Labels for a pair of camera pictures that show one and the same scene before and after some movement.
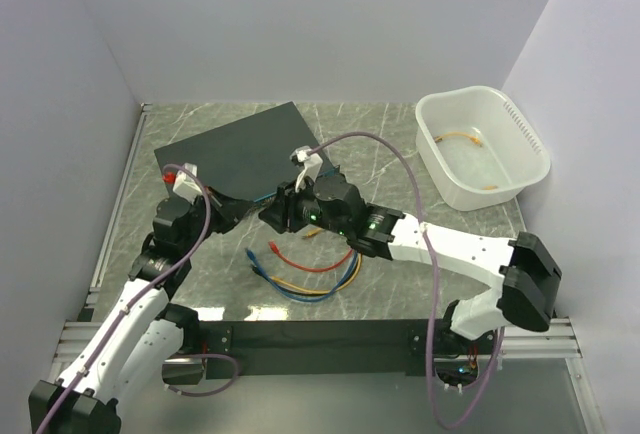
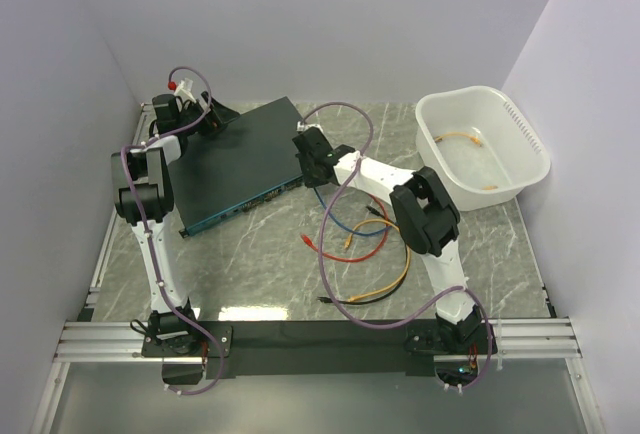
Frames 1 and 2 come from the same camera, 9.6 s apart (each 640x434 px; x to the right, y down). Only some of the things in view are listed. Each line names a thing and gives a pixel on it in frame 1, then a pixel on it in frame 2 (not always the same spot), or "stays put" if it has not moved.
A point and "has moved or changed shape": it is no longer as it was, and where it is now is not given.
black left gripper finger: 230,203 to 221,114
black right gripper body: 305,210 to 310,178
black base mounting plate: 265,347 stays put
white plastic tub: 482,146 stays put
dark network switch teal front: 250,158 stays put
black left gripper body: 199,215 to 193,112
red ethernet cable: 274,246 has moved or changed shape
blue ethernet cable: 335,290 has moved or changed shape
